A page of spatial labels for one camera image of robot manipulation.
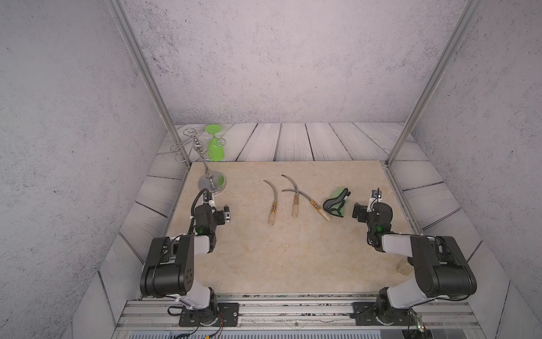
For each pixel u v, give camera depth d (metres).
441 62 0.83
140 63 0.81
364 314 0.72
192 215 0.71
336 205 0.96
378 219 0.72
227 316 0.73
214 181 1.12
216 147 1.10
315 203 1.02
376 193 0.79
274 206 1.01
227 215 0.88
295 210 1.00
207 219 0.74
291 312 0.75
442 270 0.45
